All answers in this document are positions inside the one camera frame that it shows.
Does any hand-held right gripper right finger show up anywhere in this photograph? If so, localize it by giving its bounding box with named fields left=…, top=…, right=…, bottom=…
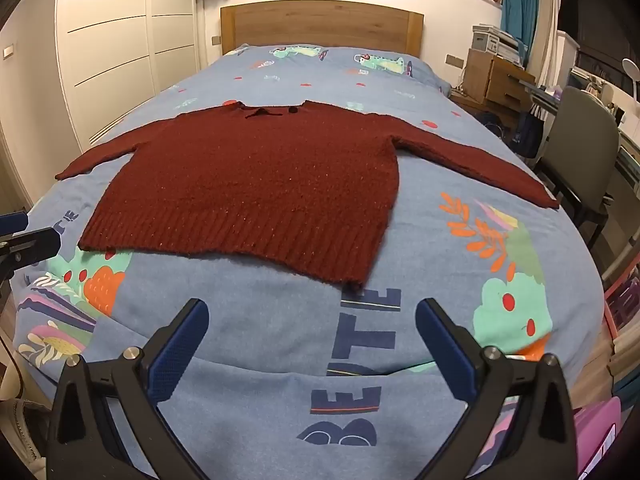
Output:
left=416, top=298, right=581, bottom=480

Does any blue printed bed sheet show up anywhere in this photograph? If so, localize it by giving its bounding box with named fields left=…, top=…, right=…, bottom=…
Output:
left=10, top=42, right=606, bottom=480

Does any pink box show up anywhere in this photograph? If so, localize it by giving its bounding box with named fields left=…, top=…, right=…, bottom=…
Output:
left=575, top=397, right=623, bottom=480

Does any white wardrobe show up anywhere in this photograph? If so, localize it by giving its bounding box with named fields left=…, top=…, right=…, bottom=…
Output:
left=55, top=0, right=201, bottom=153

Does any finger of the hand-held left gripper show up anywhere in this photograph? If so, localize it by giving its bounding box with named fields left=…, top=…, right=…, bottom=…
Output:
left=0, top=227, right=62, bottom=281
left=0, top=212, right=29, bottom=235

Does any beige bag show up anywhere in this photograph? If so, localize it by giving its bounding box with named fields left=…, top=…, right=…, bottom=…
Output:
left=0, top=395, right=51, bottom=480

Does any wooden headboard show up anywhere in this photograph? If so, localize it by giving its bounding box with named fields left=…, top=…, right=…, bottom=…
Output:
left=220, top=0, right=425, bottom=57

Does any wooden nightstand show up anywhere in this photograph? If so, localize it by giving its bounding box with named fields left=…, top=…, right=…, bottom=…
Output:
left=462, top=49, right=536, bottom=116

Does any dark red knitted sweater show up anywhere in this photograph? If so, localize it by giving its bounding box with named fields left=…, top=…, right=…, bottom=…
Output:
left=55, top=101, right=560, bottom=291

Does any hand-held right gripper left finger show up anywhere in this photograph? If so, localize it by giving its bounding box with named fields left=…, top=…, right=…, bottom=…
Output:
left=45, top=298, right=211, bottom=480

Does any grey chair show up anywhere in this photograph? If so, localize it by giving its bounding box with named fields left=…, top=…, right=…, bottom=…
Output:
left=532, top=86, right=621, bottom=246

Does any teal curtain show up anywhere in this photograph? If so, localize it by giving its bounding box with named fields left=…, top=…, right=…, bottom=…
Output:
left=498, top=0, right=538, bottom=68

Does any dark backpack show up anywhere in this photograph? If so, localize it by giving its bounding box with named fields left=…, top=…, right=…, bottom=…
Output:
left=505, top=107, right=546, bottom=158

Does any white desk lamp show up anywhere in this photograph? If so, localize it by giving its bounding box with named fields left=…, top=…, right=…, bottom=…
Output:
left=621, top=57, right=640, bottom=101

